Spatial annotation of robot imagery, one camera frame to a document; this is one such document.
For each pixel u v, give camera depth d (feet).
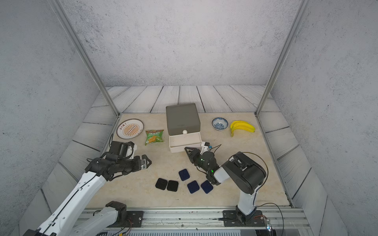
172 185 2.73
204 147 2.78
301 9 2.34
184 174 2.90
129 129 3.65
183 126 2.85
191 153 2.66
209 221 2.38
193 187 2.78
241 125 3.53
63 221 1.30
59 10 2.32
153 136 3.32
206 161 2.32
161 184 2.69
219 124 3.65
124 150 2.01
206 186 2.74
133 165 2.20
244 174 1.62
